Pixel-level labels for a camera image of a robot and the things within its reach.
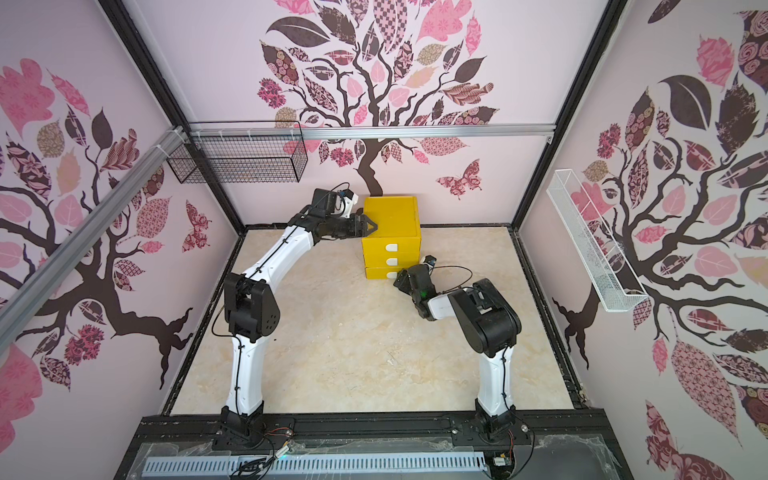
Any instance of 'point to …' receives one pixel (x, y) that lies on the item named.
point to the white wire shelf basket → (607, 270)
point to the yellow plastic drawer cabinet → (395, 243)
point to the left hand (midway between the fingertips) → (365, 231)
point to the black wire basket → (243, 152)
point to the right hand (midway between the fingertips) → (405, 278)
